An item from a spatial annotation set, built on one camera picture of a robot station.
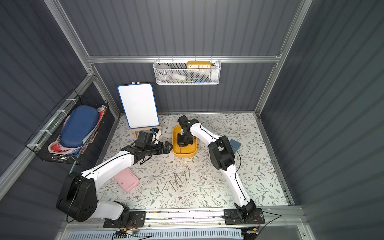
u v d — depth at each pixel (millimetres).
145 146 677
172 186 844
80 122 670
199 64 868
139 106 914
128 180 838
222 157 618
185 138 864
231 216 737
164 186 846
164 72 832
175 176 885
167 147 787
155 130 791
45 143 622
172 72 892
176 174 889
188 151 953
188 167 912
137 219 739
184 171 892
